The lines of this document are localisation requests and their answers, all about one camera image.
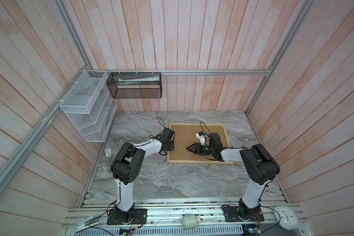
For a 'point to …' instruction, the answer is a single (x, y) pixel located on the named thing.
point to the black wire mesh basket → (135, 85)
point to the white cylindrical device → (191, 221)
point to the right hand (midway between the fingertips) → (188, 149)
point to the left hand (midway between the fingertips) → (169, 148)
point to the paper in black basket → (126, 81)
